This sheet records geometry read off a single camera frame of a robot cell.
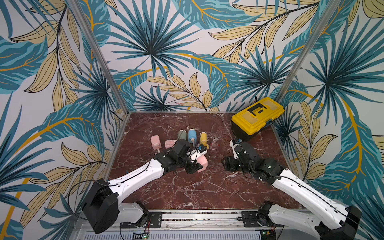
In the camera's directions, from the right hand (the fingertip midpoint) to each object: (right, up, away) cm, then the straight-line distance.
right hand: (226, 160), depth 75 cm
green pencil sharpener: (-24, +11, +27) cm, 38 cm away
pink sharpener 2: (-12, 0, +3) cm, 12 cm away
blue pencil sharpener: (-17, +11, +25) cm, 32 cm away
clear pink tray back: (-3, +3, +24) cm, 25 cm away
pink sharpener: (-40, +7, +20) cm, 45 cm away
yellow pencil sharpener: (-10, +9, +20) cm, 24 cm away
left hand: (-14, -3, +3) cm, 15 cm away
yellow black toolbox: (+22, +22, +20) cm, 36 cm away
